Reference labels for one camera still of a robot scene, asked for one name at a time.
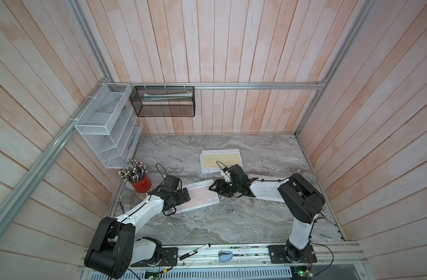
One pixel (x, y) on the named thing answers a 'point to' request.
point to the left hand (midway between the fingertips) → (182, 201)
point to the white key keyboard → (266, 186)
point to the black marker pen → (195, 251)
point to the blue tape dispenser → (225, 256)
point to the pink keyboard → (200, 196)
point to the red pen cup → (135, 173)
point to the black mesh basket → (163, 101)
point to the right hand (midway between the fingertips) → (212, 190)
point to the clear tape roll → (310, 177)
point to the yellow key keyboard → (214, 160)
